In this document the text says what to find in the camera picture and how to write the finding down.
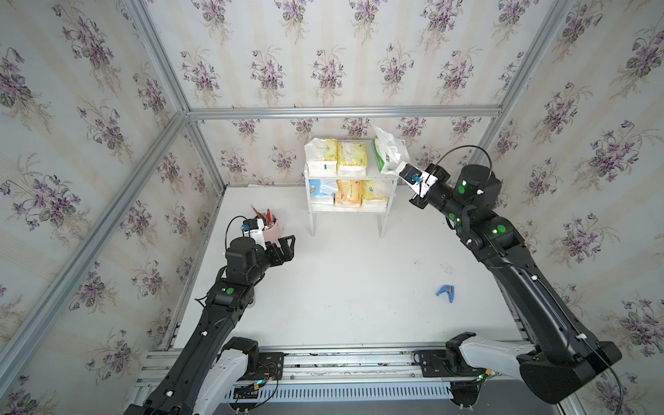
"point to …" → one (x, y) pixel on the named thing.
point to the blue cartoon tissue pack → (322, 191)
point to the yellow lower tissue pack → (368, 197)
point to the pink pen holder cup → (271, 227)
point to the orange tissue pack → (348, 193)
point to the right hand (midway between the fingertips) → (411, 163)
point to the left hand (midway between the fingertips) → (286, 242)
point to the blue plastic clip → (447, 289)
